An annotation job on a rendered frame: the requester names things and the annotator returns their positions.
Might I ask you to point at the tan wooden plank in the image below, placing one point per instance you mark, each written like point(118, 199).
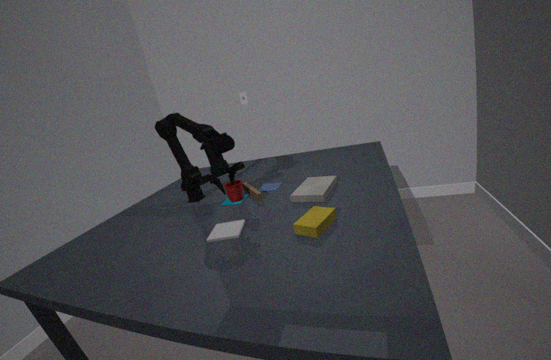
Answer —
point(252, 191)

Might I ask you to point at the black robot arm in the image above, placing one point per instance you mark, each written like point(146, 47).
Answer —
point(213, 143)

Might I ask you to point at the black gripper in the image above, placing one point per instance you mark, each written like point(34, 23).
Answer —
point(232, 170)

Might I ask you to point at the yellow rectangular block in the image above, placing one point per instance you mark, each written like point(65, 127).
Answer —
point(315, 221)

